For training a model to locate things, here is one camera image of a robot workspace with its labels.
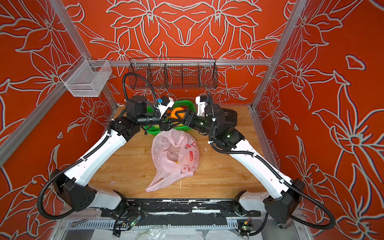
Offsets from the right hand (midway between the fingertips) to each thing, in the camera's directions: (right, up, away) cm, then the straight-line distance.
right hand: (176, 114), depth 63 cm
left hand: (+1, +1, +3) cm, 3 cm away
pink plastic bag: (-3, -24, +28) cm, 37 cm away
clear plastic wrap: (-12, -54, +5) cm, 56 cm away
